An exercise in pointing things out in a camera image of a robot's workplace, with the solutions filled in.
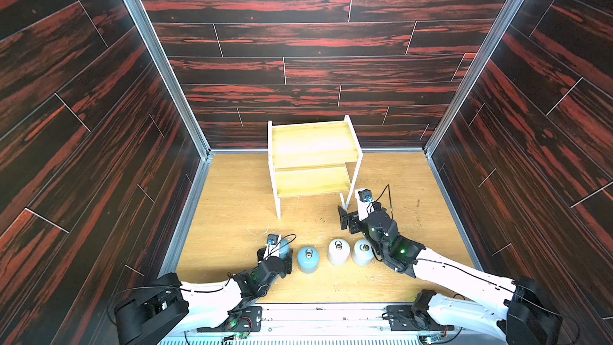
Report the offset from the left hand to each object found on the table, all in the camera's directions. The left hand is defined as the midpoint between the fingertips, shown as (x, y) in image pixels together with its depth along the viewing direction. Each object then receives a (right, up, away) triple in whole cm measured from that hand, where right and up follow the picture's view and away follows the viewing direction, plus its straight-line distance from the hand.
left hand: (285, 251), depth 87 cm
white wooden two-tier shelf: (+10, +34, -13) cm, 37 cm away
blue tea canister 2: (+8, 0, -8) cm, 12 cm away
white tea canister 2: (+27, +2, -7) cm, 28 cm away
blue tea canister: (0, +4, -9) cm, 10 cm away
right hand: (+25, +19, -7) cm, 32 cm away
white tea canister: (+19, +2, -7) cm, 20 cm away
